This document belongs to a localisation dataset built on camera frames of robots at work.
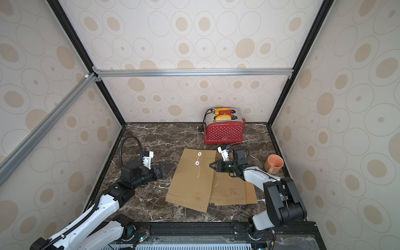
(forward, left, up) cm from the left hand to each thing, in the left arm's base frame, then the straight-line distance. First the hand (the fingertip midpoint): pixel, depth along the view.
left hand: (171, 167), depth 76 cm
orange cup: (+10, -57, -12) cm, 59 cm away
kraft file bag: (-2, -9, -18) cm, 20 cm away
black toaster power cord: (+41, -13, -15) cm, 45 cm away
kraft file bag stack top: (-5, -28, -16) cm, 33 cm away
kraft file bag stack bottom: (-8, -42, -19) cm, 46 cm away
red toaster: (+30, -28, -1) cm, 41 cm away
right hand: (+5, -19, -9) cm, 22 cm away
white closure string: (+10, -12, -13) cm, 20 cm away
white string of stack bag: (-1, -23, -6) cm, 24 cm away
